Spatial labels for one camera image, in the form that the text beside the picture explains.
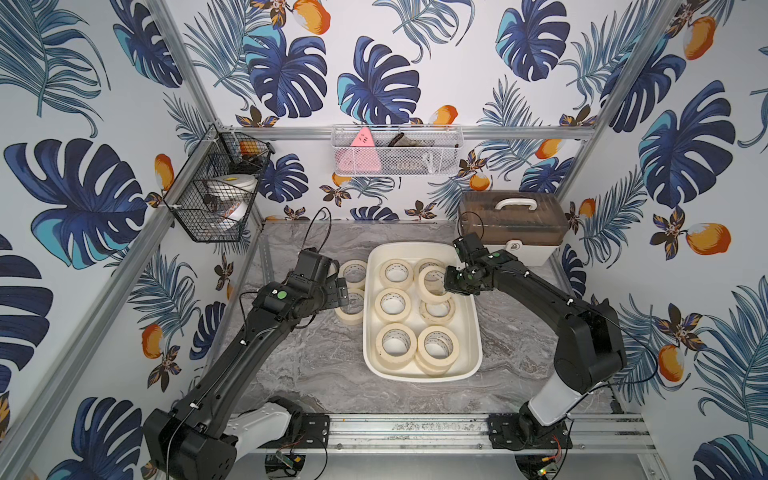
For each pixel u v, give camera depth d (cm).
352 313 94
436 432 76
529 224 109
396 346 87
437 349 87
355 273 105
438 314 92
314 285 57
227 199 91
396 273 105
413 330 84
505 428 75
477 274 65
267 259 110
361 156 90
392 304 96
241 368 43
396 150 92
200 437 37
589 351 45
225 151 95
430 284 97
